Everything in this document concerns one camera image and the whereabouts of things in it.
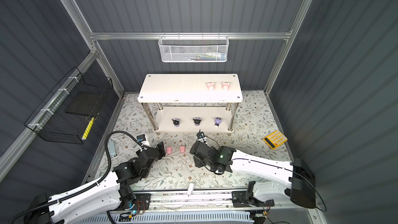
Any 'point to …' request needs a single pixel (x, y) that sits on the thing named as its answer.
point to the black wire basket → (65, 112)
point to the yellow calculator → (275, 139)
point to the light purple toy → (218, 121)
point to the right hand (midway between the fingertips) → (199, 156)
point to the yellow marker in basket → (87, 129)
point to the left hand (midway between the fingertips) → (157, 145)
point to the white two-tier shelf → (195, 102)
